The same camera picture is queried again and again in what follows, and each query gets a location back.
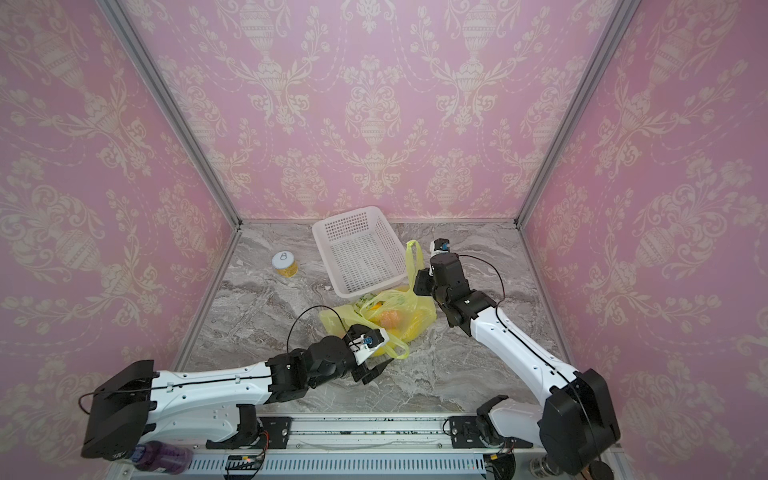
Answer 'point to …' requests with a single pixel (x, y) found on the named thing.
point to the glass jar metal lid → (542, 467)
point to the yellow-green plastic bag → (417, 312)
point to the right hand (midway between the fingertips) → (421, 270)
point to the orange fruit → (390, 318)
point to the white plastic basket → (362, 252)
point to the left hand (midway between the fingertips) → (384, 346)
